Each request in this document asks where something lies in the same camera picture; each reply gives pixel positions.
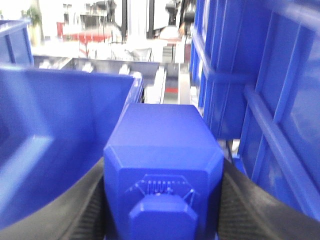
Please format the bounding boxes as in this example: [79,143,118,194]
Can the ribbed blue crate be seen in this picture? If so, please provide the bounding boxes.
[189,0,258,140]
[236,0,320,223]

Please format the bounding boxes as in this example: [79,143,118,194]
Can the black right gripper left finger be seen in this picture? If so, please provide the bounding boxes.
[0,157,107,240]

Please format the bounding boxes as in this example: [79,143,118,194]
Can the blue plastic bin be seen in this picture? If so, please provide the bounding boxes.
[0,65,145,230]
[0,19,35,67]

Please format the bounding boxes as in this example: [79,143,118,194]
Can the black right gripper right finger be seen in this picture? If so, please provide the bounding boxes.
[216,159,320,240]

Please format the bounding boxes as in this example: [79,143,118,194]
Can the blue plastic box slanted corners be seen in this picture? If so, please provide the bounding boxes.
[103,103,225,240]

